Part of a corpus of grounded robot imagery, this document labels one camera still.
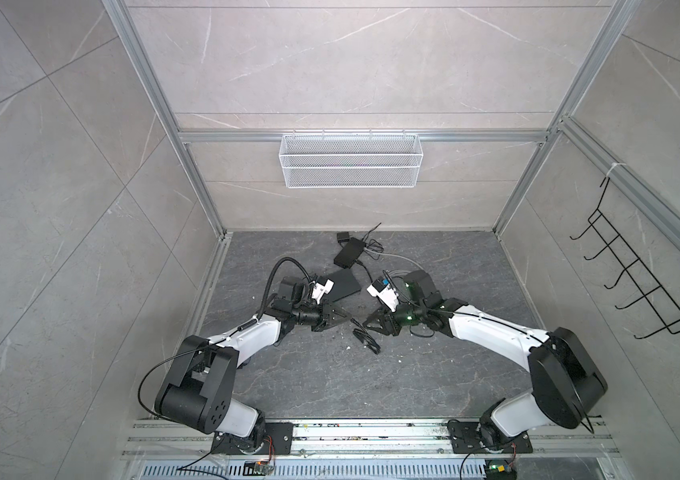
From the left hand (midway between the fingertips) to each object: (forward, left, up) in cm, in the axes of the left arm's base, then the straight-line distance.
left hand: (350, 313), depth 81 cm
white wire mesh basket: (+50, +11, +16) cm, 54 cm away
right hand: (-1, -5, -2) cm, 5 cm away
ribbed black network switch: (+32, -2, -12) cm, 34 cm away
